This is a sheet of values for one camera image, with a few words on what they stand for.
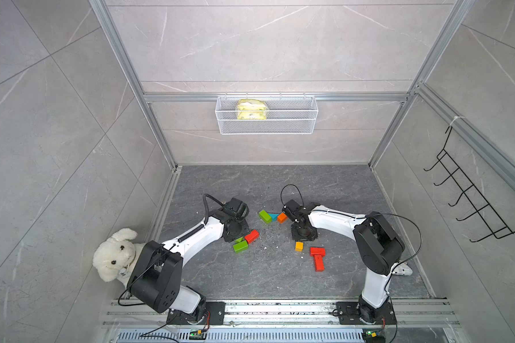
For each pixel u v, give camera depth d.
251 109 0.88
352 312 0.73
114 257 0.69
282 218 0.95
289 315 0.75
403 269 0.80
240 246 0.88
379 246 0.49
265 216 0.96
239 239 0.80
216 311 0.73
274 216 0.95
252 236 0.91
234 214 0.68
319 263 0.84
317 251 0.89
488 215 0.63
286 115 1.01
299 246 0.87
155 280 0.42
